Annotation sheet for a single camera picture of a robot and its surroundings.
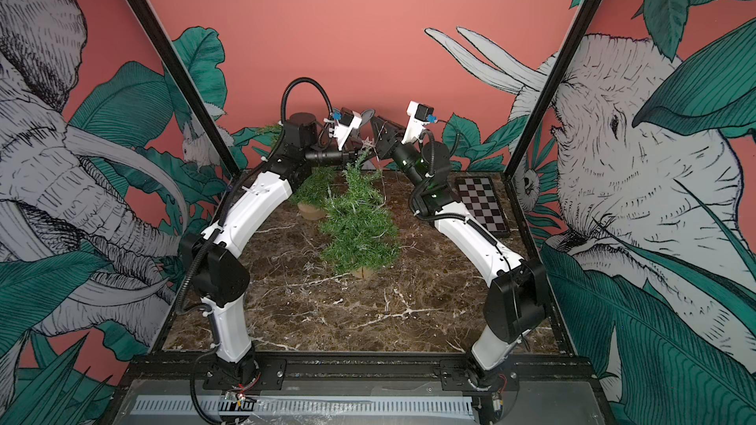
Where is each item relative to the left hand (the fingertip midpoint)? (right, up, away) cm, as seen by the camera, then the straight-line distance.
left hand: (377, 147), depth 72 cm
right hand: (-2, +6, -7) cm, 9 cm away
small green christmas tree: (-8, -27, +3) cm, 28 cm away
